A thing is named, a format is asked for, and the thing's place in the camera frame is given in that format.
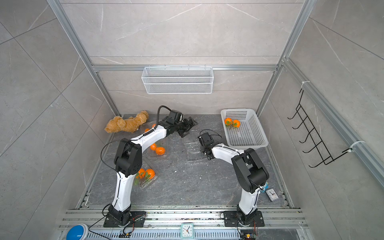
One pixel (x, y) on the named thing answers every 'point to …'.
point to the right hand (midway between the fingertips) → (209, 150)
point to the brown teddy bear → (131, 124)
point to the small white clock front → (187, 231)
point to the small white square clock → (272, 194)
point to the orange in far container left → (147, 130)
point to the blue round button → (77, 232)
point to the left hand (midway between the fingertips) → (197, 124)
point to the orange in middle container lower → (160, 150)
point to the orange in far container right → (153, 125)
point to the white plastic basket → (242, 128)
